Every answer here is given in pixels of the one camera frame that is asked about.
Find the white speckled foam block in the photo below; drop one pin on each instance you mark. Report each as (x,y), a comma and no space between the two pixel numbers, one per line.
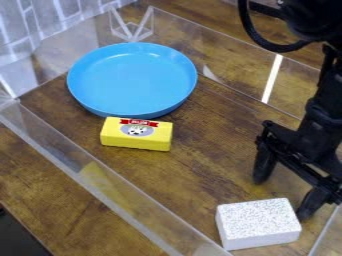
(256,223)

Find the yellow rectangular block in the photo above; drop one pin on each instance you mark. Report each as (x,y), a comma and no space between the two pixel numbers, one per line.
(136,133)

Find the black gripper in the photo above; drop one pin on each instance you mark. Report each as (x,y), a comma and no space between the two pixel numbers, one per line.
(307,151)

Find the clear acrylic enclosure wall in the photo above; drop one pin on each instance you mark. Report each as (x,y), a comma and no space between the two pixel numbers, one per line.
(105,201)

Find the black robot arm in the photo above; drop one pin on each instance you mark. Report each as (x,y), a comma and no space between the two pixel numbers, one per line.
(315,21)

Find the blue round tray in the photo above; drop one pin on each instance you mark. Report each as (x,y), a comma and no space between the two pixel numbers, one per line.
(139,80)

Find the clear acrylic corner bracket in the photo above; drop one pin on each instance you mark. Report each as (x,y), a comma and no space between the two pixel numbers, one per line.
(128,31)

